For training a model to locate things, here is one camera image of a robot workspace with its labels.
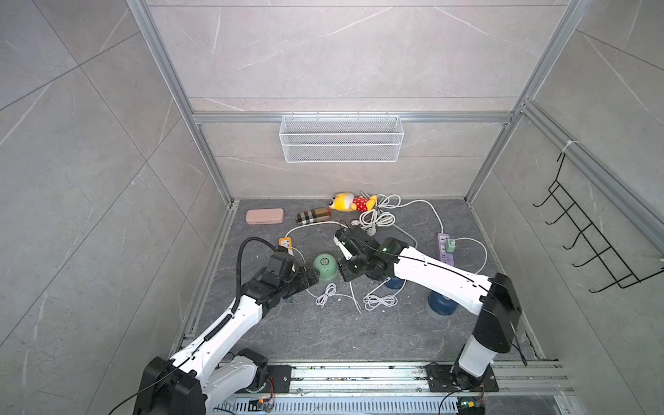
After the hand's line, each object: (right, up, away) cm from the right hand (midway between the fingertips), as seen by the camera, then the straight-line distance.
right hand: (345, 268), depth 81 cm
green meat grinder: (-6, 0, +5) cm, 8 cm away
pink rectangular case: (-35, +17, +31) cm, 49 cm away
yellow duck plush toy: (+2, +23, +30) cm, 38 cm away
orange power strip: (-23, +6, +21) cm, 31 cm away
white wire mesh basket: (-3, +48, +20) cm, 52 cm away
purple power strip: (+39, +1, +17) cm, 42 cm away
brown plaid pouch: (-14, +17, +30) cm, 37 cm away
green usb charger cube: (+40, +6, +15) cm, 43 cm away
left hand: (-10, -2, +2) cm, 10 cm away
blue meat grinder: (+17, -6, +4) cm, 18 cm away
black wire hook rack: (+64, +2, -22) cm, 68 cm away
